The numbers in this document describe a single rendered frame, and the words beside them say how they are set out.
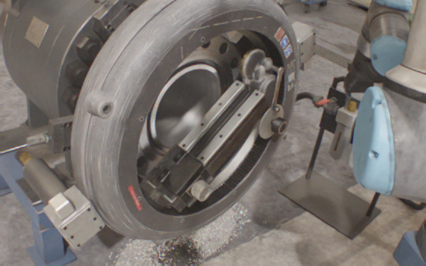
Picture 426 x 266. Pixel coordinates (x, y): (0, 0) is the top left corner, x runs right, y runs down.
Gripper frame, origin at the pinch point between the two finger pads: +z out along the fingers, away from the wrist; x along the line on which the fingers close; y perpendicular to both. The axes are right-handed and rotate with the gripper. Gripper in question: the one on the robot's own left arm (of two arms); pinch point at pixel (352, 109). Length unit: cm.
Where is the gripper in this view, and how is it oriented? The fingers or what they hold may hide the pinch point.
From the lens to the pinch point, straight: 118.0
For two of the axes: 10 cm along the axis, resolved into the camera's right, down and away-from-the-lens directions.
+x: -10.0, 0.1, -0.4
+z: -0.3, 6.0, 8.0
